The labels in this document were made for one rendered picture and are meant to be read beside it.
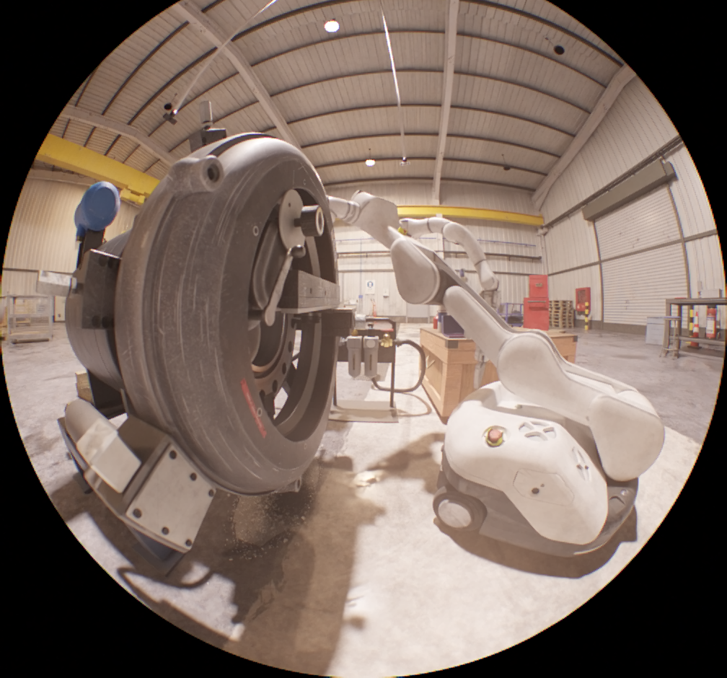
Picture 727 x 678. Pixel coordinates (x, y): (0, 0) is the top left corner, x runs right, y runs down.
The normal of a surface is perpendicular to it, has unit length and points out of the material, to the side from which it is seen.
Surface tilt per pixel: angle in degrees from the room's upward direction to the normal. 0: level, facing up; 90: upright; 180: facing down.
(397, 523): 0
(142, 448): 22
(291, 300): 92
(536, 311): 90
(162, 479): 90
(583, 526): 90
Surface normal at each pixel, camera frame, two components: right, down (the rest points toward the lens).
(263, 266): 0.66, -0.26
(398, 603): 0.01, -1.00
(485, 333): -0.74, 0.00
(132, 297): -0.05, -0.04
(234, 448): 0.89, 0.17
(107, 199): 1.00, 0.01
